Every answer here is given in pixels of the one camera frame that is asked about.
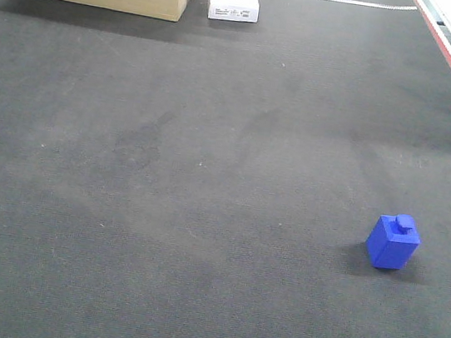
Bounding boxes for blue plastic box slanted corners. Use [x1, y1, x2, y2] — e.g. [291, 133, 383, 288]
[361, 209, 426, 275]

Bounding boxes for dark grey belt conveyor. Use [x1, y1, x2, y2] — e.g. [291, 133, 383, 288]
[0, 0, 451, 338]

